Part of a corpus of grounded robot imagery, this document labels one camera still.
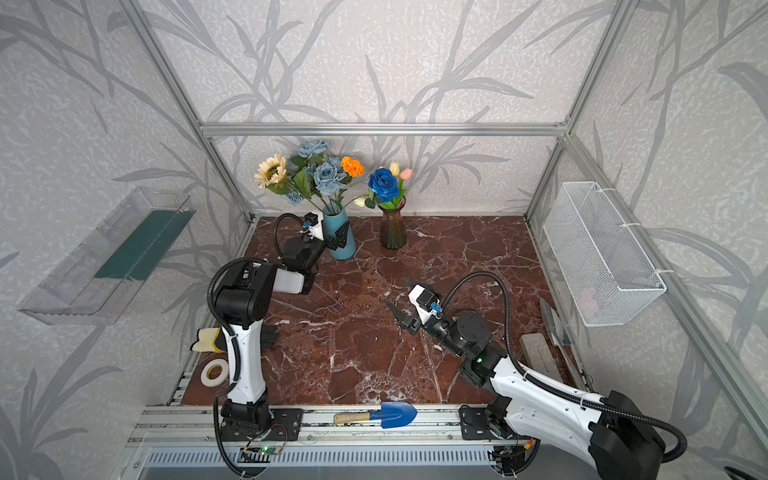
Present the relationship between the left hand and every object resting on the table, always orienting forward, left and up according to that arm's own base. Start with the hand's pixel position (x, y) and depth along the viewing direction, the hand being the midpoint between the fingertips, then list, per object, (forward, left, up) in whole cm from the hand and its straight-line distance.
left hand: (336, 217), depth 96 cm
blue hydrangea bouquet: (-1, +3, +18) cm, 18 cm away
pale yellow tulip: (-1, -9, +8) cm, 12 cm away
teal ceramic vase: (-3, 0, +2) cm, 3 cm away
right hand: (-32, -20, +11) cm, 40 cm away
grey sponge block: (-40, -59, -14) cm, 73 cm away
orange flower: (+3, -7, +18) cm, 19 cm away
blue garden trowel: (-53, -19, -17) cm, 59 cm away
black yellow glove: (-34, +33, -17) cm, 51 cm away
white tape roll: (-46, +30, -18) cm, 58 cm away
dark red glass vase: (+2, -19, -8) cm, 20 cm away
